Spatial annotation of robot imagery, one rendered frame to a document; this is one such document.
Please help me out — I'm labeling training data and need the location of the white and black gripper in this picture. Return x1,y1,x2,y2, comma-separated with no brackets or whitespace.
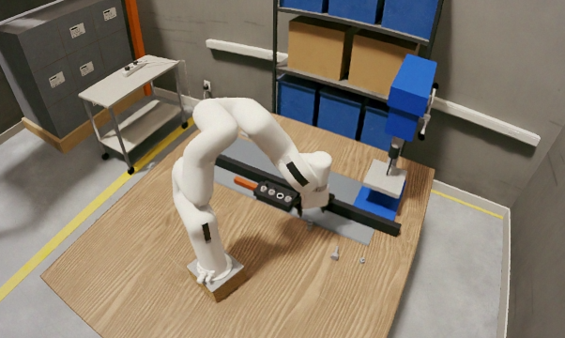
291,185,335,217

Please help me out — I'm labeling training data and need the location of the black rectangular bar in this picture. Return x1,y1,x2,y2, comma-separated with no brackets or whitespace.
215,154,401,237

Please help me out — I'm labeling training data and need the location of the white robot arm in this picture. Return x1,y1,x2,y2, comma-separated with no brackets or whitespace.
172,98,332,284

